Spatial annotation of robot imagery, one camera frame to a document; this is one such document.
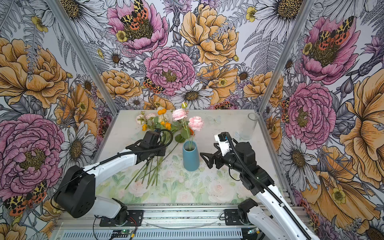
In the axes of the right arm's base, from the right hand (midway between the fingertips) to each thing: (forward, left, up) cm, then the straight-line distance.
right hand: (208, 154), depth 70 cm
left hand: (+11, +25, -16) cm, 32 cm away
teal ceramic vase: (+2, +8, -5) cm, 10 cm away
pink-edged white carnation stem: (+42, +41, -20) cm, 62 cm away
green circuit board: (-26, +41, -24) cm, 54 cm away
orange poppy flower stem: (+35, +28, -7) cm, 46 cm away
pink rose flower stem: (+12, +6, +8) cm, 16 cm away
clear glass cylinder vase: (+27, -30, -19) cm, 44 cm away
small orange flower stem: (+34, +42, -20) cm, 58 cm away
